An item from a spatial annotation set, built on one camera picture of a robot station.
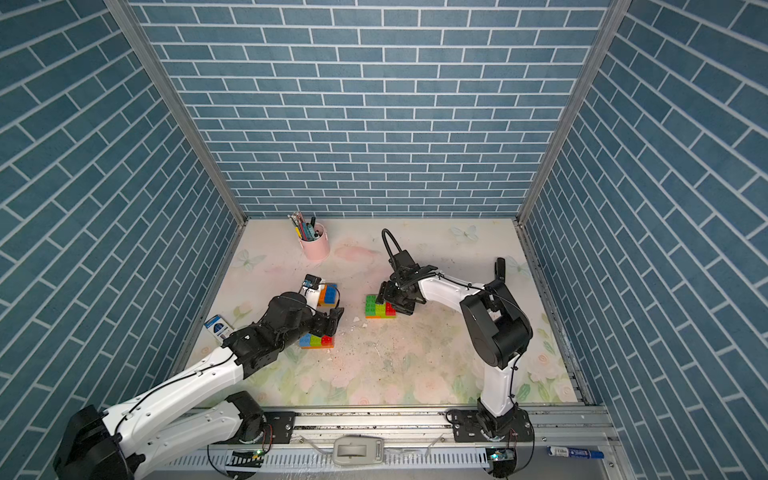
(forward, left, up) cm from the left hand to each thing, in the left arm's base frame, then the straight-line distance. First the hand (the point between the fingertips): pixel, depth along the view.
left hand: (337, 307), depth 80 cm
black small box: (+22, -53, -11) cm, 58 cm away
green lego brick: (+7, -8, -11) cm, 16 cm away
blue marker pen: (-31, -58, -11) cm, 67 cm away
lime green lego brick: (-5, +7, -11) cm, 14 cm away
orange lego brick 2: (+4, -9, -13) cm, 16 cm away
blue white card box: (+1, +39, -15) cm, 41 cm away
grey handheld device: (-31, -7, -13) cm, 34 cm away
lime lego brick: (+5, -12, -11) cm, 16 cm away
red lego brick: (-5, +4, -11) cm, 12 cm away
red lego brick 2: (+5, -14, -11) cm, 18 cm away
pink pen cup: (+28, +12, -9) cm, 31 cm away
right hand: (+7, -12, -11) cm, 18 cm away
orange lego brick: (-3, +2, +9) cm, 10 cm away
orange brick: (-6, +6, -12) cm, 15 cm away
